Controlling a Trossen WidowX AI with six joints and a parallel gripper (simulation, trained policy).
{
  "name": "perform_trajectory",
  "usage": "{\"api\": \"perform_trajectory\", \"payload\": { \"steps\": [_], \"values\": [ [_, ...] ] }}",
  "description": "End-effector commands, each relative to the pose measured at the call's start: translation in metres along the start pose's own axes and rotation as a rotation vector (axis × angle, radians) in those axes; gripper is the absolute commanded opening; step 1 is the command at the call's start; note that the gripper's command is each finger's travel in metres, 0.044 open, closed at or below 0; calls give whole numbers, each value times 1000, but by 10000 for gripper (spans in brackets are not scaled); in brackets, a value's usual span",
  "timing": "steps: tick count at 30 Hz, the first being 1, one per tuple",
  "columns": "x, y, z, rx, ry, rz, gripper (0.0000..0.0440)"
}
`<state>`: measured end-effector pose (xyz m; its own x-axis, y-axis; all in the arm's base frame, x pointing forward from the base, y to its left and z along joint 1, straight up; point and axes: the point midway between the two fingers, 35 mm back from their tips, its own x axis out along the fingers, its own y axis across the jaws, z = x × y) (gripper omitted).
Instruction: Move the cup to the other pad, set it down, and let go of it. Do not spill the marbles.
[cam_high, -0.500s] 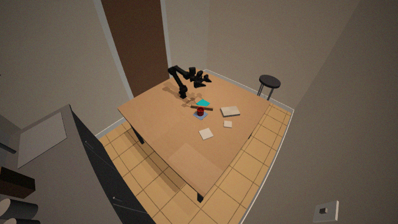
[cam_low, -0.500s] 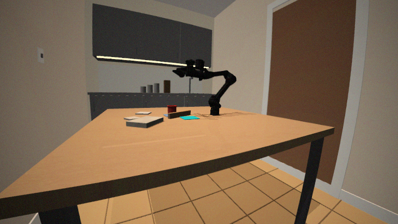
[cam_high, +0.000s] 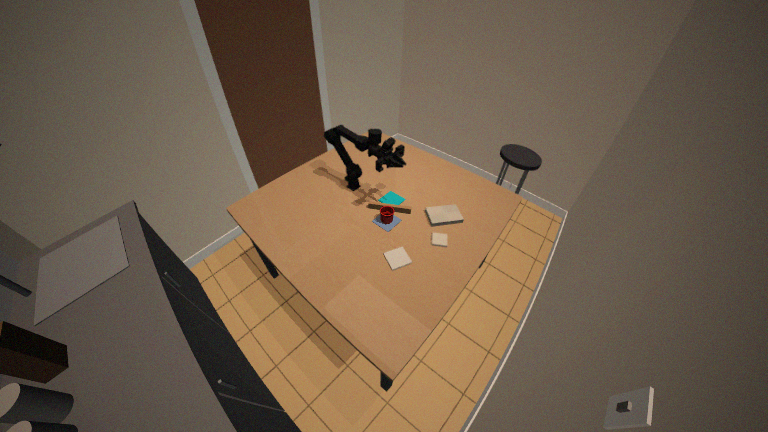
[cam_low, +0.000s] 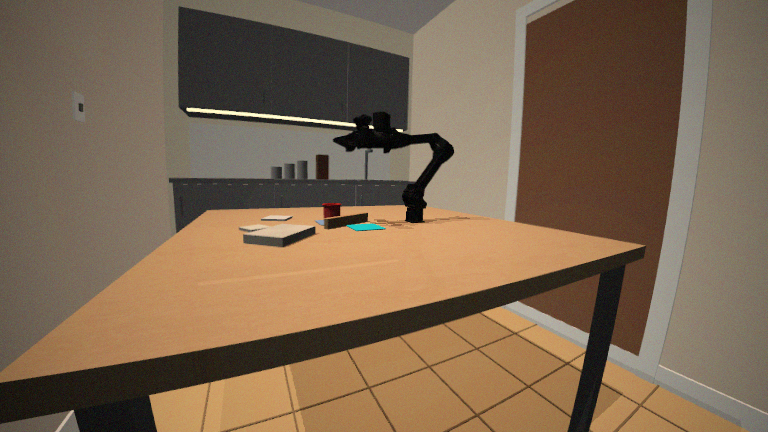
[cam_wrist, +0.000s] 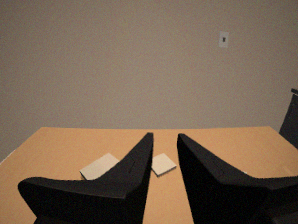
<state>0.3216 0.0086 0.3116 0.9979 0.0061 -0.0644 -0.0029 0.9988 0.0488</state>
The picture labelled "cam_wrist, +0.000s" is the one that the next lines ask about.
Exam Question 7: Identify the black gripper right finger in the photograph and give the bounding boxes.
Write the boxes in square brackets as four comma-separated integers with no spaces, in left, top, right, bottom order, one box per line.
[177,133,298,224]

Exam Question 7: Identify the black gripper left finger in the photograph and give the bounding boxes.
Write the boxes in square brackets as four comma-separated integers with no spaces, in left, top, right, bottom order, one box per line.
[17,133,153,224]

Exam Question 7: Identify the beige flat rectangular slab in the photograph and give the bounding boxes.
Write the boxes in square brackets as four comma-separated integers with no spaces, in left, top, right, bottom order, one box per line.
[80,152,120,180]

